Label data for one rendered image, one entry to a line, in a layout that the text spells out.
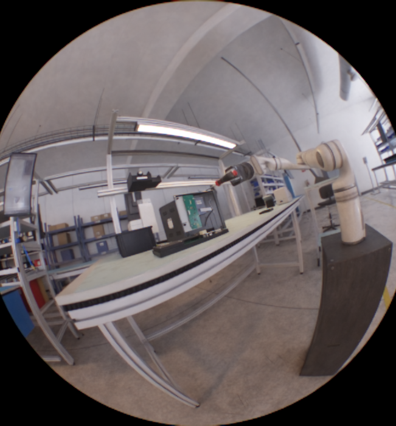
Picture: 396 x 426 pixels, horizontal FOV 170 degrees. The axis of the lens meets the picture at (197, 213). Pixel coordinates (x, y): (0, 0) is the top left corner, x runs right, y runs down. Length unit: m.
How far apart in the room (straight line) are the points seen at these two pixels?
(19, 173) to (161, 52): 2.52
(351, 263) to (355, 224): 0.12
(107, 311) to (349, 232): 0.65
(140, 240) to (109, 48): 2.77
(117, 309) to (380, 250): 0.65
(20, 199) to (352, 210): 1.77
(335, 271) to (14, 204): 1.73
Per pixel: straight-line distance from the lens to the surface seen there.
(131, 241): 0.68
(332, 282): 0.47
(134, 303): 0.31
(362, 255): 0.46
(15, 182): 1.41
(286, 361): 1.17
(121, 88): 3.07
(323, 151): 0.47
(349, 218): 0.49
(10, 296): 1.51
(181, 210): 0.59
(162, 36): 2.78
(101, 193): 1.16
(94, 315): 0.33
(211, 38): 2.49
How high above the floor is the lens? 1.06
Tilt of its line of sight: 4 degrees up
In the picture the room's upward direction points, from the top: 17 degrees counter-clockwise
